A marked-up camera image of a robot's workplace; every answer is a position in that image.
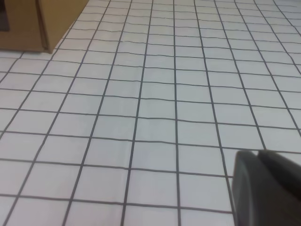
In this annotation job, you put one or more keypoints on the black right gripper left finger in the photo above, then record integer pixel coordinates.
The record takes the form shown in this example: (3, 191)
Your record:
(249, 183)

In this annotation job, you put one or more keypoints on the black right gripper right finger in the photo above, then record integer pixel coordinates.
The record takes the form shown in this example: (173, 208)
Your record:
(282, 198)

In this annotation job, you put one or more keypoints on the white grid tablecloth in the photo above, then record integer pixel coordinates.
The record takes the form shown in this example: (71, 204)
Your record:
(136, 117)

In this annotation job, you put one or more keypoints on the brown cardboard shoebox cabinet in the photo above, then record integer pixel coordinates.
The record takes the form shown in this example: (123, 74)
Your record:
(57, 16)

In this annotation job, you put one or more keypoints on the brown cardboard lower drawer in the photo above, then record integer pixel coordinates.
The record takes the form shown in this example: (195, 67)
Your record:
(21, 26)

